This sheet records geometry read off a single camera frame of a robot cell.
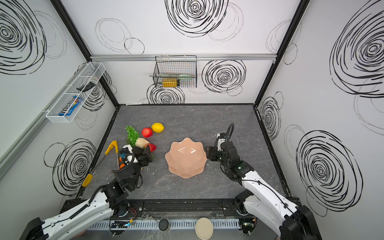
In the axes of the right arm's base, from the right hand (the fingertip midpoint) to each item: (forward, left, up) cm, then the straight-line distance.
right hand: (208, 147), depth 81 cm
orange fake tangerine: (-7, +50, -10) cm, 51 cm away
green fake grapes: (+15, +50, -10) cm, 53 cm away
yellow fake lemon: (+20, +34, -10) cm, 41 cm away
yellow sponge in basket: (+32, +23, +19) cm, 44 cm away
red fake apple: (+14, +39, -7) cm, 42 cm away
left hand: (-2, +35, +3) cm, 35 cm away
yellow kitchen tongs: (-14, +66, -11) cm, 69 cm away
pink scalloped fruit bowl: (-2, +13, -10) cm, 16 cm away
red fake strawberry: (+7, +35, -13) cm, 38 cm away
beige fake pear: (+8, +42, -8) cm, 43 cm away
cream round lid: (-35, +3, -7) cm, 36 cm away
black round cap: (-34, +20, -4) cm, 40 cm away
